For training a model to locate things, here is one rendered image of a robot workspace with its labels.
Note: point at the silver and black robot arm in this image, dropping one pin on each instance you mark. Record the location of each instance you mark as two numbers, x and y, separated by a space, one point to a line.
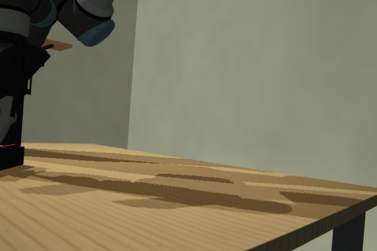
88 20

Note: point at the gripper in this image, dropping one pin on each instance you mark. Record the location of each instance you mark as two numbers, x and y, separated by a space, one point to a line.
10 83

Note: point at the black power strip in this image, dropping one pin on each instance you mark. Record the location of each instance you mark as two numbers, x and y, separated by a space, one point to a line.
11 156

